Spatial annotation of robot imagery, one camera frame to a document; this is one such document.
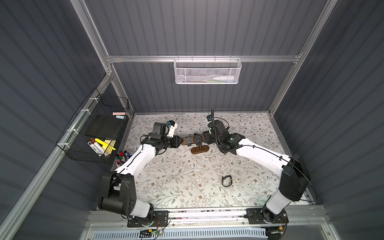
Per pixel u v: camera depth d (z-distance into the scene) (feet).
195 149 3.24
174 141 2.49
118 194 1.39
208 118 2.37
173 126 2.60
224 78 2.86
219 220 2.42
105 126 2.45
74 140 2.07
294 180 1.46
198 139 2.83
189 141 2.83
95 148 2.19
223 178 2.84
